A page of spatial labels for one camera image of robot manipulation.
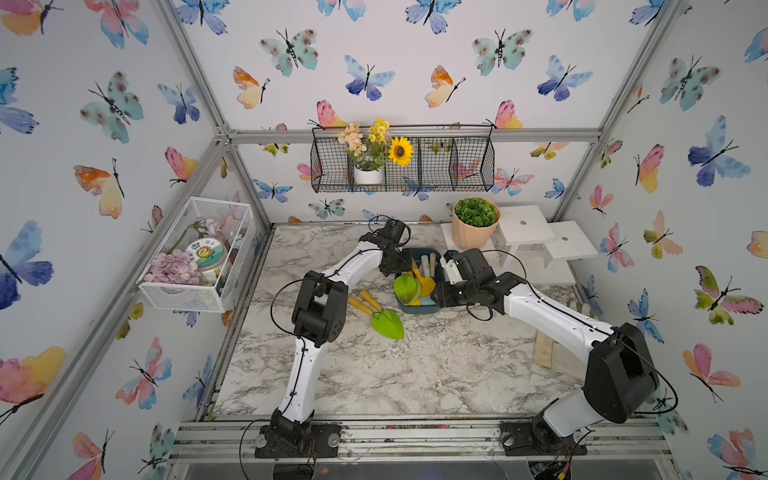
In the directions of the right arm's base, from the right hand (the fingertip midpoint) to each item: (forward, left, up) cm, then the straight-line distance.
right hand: (440, 291), depth 85 cm
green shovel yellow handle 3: (-4, +16, -13) cm, 21 cm away
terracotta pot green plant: (+15, -9, +13) cm, 22 cm away
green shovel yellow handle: (+6, +9, -8) cm, 13 cm away
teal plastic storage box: (+24, +6, -12) cm, 27 cm away
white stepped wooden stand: (+16, -33, 0) cm, 37 cm away
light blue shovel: (+16, +4, -9) cm, 18 cm away
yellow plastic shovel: (+8, +3, -10) cm, 13 cm away
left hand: (+15, +9, -7) cm, 19 cm away
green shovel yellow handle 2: (-2, +18, -12) cm, 22 cm away
